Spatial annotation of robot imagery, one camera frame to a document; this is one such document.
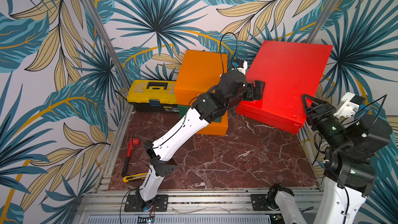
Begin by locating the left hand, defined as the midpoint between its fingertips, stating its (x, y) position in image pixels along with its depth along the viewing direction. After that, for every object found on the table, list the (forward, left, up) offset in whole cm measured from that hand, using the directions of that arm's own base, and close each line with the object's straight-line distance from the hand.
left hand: (258, 89), depth 59 cm
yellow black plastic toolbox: (+22, +51, -29) cm, 62 cm away
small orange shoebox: (+4, +12, -37) cm, 39 cm away
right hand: (-7, -11, +4) cm, 14 cm away
